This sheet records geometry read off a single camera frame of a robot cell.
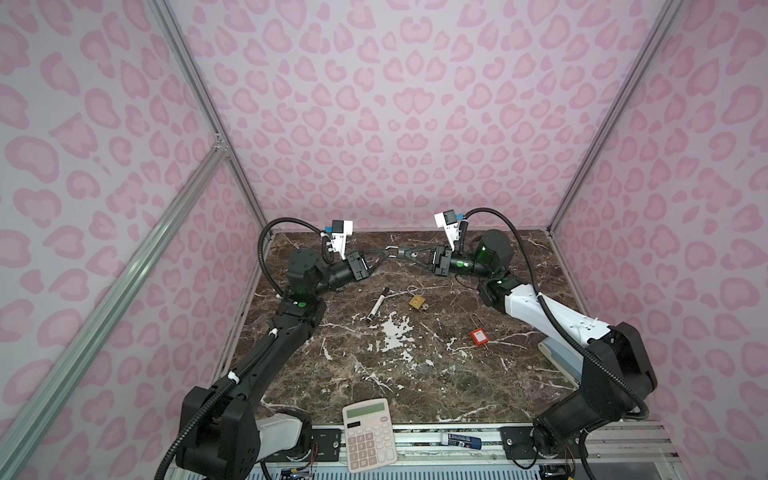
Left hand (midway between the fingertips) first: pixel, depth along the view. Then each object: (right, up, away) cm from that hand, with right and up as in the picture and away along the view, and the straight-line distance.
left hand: (391, 252), depth 67 cm
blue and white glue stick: (+16, -45, +5) cm, 48 cm away
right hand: (+5, -1, +1) cm, 5 cm away
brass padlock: (+8, -16, +31) cm, 36 cm away
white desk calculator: (-6, -45, +7) cm, 46 cm away
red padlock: (+26, -25, +24) cm, 43 cm away
